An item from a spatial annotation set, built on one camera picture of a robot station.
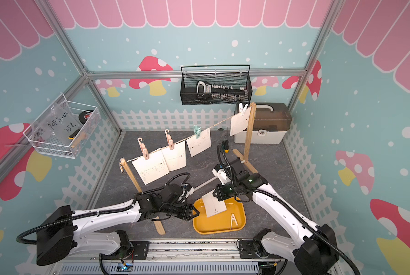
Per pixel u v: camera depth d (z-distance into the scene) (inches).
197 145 26.3
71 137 25.5
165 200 24.2
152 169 23.4
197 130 22.5
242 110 25.6
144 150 20.1
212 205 30.0
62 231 16.2
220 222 32.2
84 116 31.8
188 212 27.0
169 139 22.2
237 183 22.8
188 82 35.2
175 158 24.2
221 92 34.9
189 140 23.7
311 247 14.9
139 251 29.5
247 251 29.2
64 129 27.5
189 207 27.2
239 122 28.2
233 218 32.1
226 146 42.9
